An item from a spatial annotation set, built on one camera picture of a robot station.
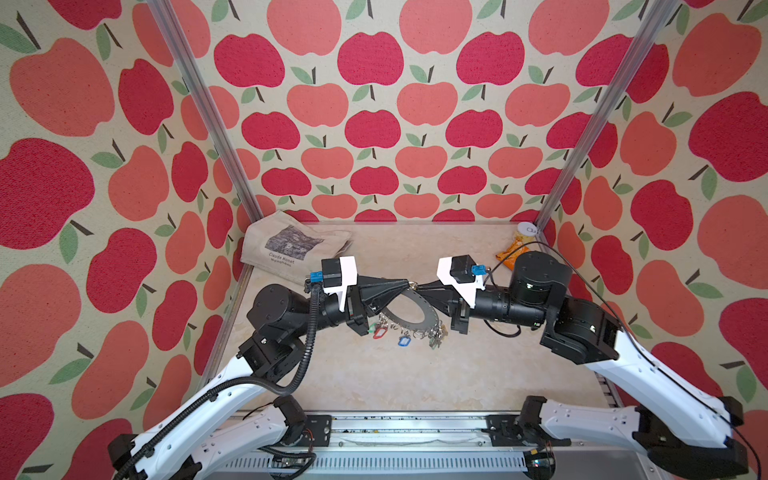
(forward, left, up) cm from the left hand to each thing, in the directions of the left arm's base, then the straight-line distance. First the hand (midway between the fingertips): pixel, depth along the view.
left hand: (408, 290), depth 46 cm
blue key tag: (0, -1, -20) cm, 20 cm away
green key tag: (+3, +6, -19) cm, 20 cm away
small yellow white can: (+52, -52, -41) cm, 84 cm away
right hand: (+4, -3, -4) cm, 7 cm away
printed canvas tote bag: (+46, +42, -39) cm, 73 cm away
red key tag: (+2, +4, -20) cm, 20 cm away
